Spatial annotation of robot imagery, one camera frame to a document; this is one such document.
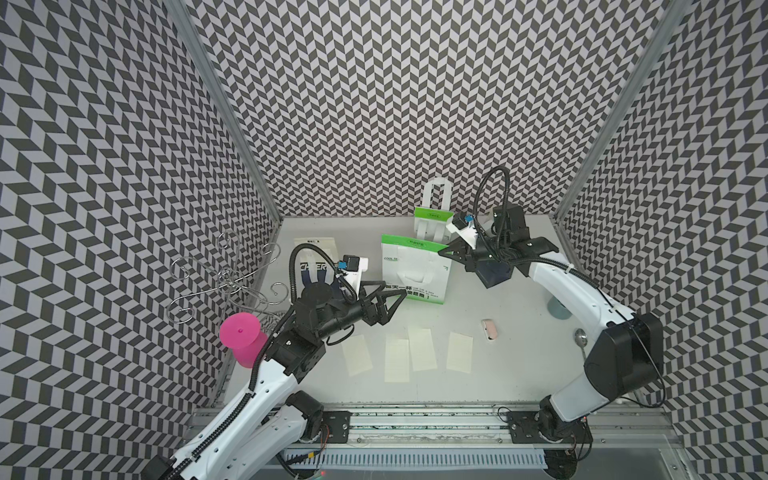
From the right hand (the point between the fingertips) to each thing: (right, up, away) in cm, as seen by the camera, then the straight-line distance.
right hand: (442, 254), depth 78 cm
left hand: (-12, -8, -11) cm, 19 cm away
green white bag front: (-7, -4, +6) cm, 9 cm away
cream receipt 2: (-12, -31, +6) cm, 34 cm away
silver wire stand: (-48, -6, -14) cm, 50 cm away
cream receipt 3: (-5, -28, +9) cm, 30 cm away
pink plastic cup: (-43, -15, -19) cm, 49 cm away
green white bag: (-2, +8, +9) cm, 12 cm away
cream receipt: (-23, -29, +6) cm, 38 cm away
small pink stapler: (+16, -23, +9) cm, 29 cm away
